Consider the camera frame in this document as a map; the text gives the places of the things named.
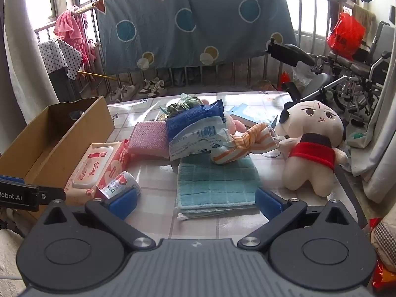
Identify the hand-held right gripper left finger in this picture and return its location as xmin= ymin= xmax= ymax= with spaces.
xmin=42 ymin=188 xmax=156 ymax=250

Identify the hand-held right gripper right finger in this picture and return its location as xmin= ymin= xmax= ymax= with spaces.
xmin=237 ymin=188 xmax=355 ymax=250

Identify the small white red packet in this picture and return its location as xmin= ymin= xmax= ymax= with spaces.
xmin=96 ymin=171 xmax=142 ymax=200

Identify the pink wet wipes pack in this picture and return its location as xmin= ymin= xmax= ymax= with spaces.
xmin=63 ymin=139 xmax=130 ymax=206

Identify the teal towel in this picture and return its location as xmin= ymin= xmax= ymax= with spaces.
xmin=176 ymin=154 xmax=260 ymax=219

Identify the brown cardboard box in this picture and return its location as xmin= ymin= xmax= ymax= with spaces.
xmin=0 ymin=96 xmax=116 ymax=192

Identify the blue wet wipes pack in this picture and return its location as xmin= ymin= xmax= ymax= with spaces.
xmin=165 ymin=99 xmax=231 ymax=161

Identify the green scrunchie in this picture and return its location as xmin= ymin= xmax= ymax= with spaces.
xmin=167 ymin=94 xmax=203 ymax=118

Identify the plaid floral tablecloth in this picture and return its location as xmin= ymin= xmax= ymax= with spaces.
xmin=105 ymin=90 xmax=369 ymax=245

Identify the cream plush doll red shirt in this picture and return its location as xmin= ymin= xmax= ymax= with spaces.
xmin=274 ymin=99 xmax=348 ymax=197

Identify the cream fuzzy cloth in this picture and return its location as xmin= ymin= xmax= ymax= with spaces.
xmin=0 ymin=229 xmax=25 ymax=285

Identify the orange striped cloth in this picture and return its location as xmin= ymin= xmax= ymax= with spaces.
xmin=211 ymin=123 xmax=280 ymax=165

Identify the pink sponge cloth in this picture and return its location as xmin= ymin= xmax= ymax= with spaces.
xmin=127 ymin=121 xmax=170 ymax=161

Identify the pink plush doll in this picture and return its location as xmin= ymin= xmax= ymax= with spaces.
xmin=200 ymin=98 xmax=248 ymax=138

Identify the light blue box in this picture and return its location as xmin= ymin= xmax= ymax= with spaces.
xmin=229 ymin=103 xmax=279 ymax=128

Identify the dark box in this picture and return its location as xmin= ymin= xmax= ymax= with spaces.
xmin=48 ymin=68 xmax=78 ymax=102

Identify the white plastic bag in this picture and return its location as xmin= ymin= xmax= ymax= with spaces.
xmin=346 ymin=124 xmax=376 ymax=149

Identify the white curtain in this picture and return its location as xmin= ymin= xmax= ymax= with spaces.
xmin=362 ymin=68 xmax=396 ymax=205
xmin=3 ymin=0 xmax=59 ymax=121

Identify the white black sneaker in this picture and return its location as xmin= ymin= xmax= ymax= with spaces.
xmin=138 ymin=83 xmax=160 ymax=96
xmin=145 ymin=79 xmax=168 ymax=92

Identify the houndstooth bag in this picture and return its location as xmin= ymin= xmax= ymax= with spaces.
xmin=370 ymin=213 xmax=396 ymax=273

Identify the yellow stick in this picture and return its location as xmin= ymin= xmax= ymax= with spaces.
xmin=79 ymin=71 xmax=118 ymax=81

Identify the grey cushion pad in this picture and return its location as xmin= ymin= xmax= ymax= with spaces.
xmin=301 ymin=73 xmax=331 ymax=99

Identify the clear plastic bag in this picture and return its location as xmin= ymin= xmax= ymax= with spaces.
xmin=292 ymin=66 xmax=316 ymax=85

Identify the polka-dot cloth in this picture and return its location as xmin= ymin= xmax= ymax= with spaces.
xmin=39 ymin=39 xmax=83 ymax=80

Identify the red orange plastic bag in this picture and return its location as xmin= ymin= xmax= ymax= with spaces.
xmin=370 ymin=218 xmax=396 ymax=291

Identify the pink garment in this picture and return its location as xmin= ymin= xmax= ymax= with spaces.
xmin=54 ymin=5 xmax=97 ymax=65

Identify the blue dotted bed sheet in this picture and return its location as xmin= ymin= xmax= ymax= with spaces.
xmin=94 ymin=0 xmax=297 ymax=75

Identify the metal railing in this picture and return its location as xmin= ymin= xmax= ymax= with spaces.
xmin=34 ymin=0 xmax=341 ymax=99

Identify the bamboo pole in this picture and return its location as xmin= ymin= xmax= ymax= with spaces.
xmin=73 ymin=0 xmax=104 ymax=15

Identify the wheelchair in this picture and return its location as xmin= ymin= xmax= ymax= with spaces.
xmin=309 ymin=21 xmax=392 ymax=127

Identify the beige towel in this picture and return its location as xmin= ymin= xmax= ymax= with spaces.
xmin=353 ymin=4 xmax=376 ymax=38

